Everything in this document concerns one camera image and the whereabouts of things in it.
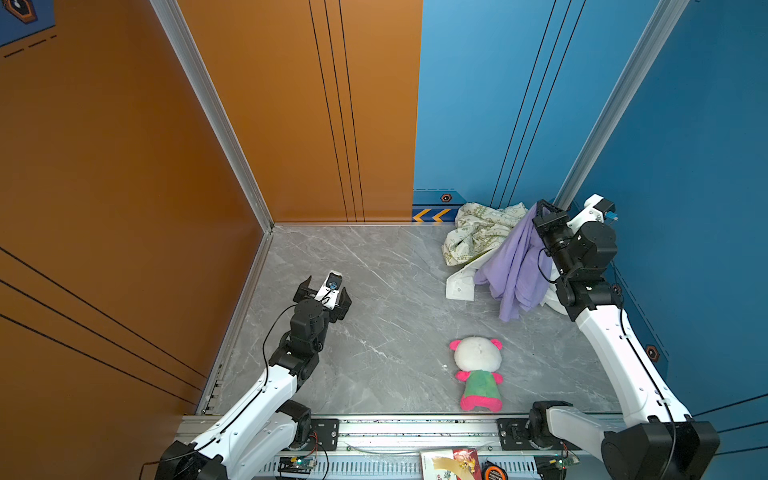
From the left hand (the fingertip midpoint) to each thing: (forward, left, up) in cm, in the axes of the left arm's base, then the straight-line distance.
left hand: (325, 281), depth 80 cm
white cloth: (+11, -42, -17) cm, 46 cm away
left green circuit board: (-39, +4, -20) cm, 44 cm away
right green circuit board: (-38, -59, -18) cm, 73 cm away
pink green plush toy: (-16, -42, -12) cm, 46 cm away
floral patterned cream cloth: (+30, -49, -10) cm, 59 cm away
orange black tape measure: (-40, -41, -16) cm, 60 cm away
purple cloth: (+2, -52, +3) cm, 52 cm away
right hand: (+8, -50, +23) cm, 56 cm away
